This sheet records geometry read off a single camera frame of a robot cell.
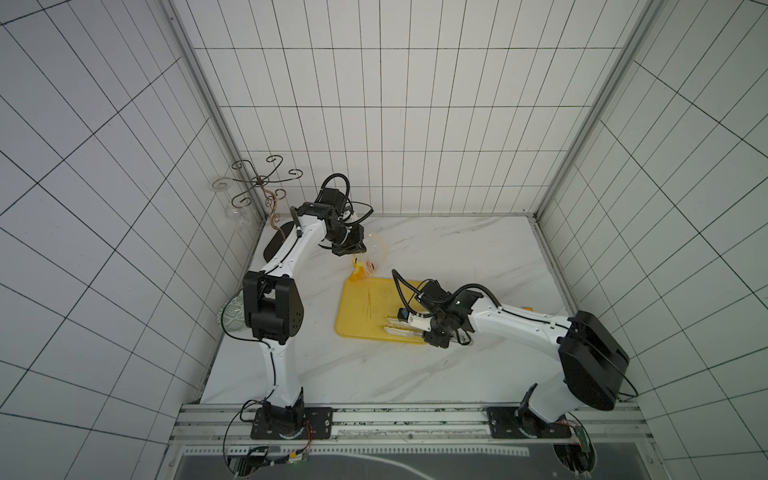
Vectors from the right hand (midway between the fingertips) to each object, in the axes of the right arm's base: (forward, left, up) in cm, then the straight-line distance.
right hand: (429, 321), depth 87 cm
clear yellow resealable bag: (+18, +18, +7) cm, 26 cm away
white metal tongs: (-4, +8, +5) cm, 10 cm away
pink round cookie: (+16, +19, +5) cm, 26 cm away
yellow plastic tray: (+7, +20, -3) cm, 21 cm away
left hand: (+15, +20, +13) cm, 29 cm away
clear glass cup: (+23, +62, +21) cm, 69 cm away
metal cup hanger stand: (+18, +53, +30) cm, 64 cm away
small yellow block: (-2, -24, +15) cm, 28 cm away
